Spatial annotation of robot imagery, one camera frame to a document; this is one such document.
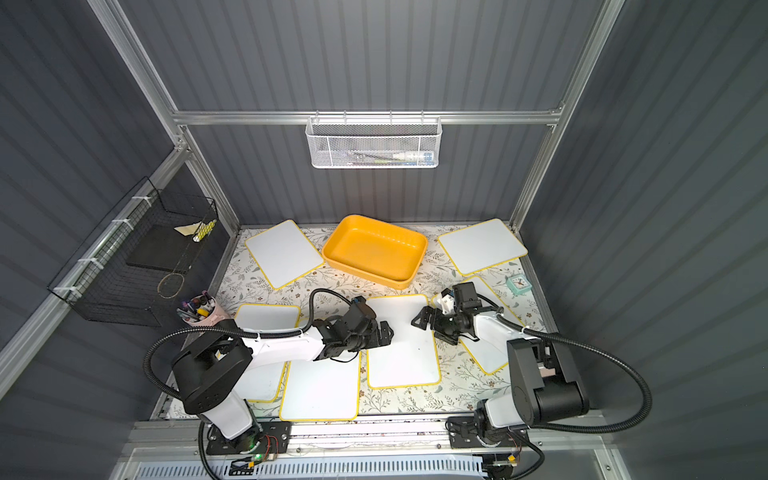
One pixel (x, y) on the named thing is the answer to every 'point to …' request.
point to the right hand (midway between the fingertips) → (425, 328)
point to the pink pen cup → (201, 311)
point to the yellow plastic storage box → (374, 251)
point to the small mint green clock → (518, 283)
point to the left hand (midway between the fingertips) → (389, 344)
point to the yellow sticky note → (188, 229)
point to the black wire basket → (130, 269)
